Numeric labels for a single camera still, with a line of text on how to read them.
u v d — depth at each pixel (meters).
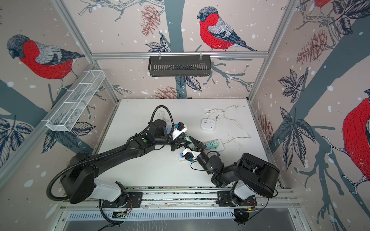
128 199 0.72
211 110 1.10
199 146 0.71
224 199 0.73
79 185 0.41
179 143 0.69
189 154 0.63
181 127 0.65
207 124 1.03
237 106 1.14
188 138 0.73
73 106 0.76
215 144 0.87
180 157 0.86
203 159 0.67
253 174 0.45
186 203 0.73
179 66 1.06
